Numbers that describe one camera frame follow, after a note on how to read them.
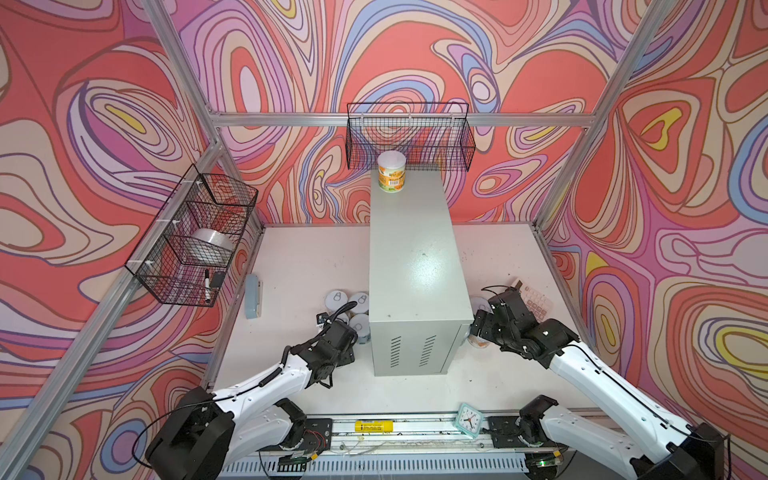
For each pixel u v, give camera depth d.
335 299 0.93
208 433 0.40
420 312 0.57
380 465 0.70
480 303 0.58
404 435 0.75
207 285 0.72
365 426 0.73
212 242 0.73
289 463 0.72
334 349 0.65
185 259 0.77
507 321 0.60
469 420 0.74
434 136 0.96
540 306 0.96
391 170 0.76
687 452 0.39
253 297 0.93
